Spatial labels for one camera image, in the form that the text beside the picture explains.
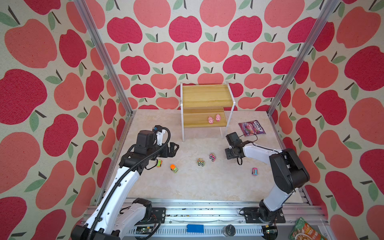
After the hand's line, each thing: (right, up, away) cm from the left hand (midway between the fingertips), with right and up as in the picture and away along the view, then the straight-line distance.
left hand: (173, 146), depth 75 cm
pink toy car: (+22, -9, +18) cm, 31 cm away
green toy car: (-8, -9, +4) cm, 13 cm away
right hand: (+38, -7, +22) cm, 44 cm away
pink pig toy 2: (+21, +14, +18) cm, 31 cm away
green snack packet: (+62, -39, -6) cm, 73 cm away
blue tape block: (+11, -38, -4) cm, 40 cm away
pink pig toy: (+26, +16, +19) cm, 36 cm away
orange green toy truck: (-2, -15, +14) cm, 20 cm away
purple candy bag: (+53, +9, +33) cm, 63 cm away
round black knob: (+25, -34, -13) cm, 44 cm away
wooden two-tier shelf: (+18, +21, +5) cm, 28 cm away
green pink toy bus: (+15, -12, +16) cm, 25 cm away
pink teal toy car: (+46, -16, +11) cm, 51 cm away
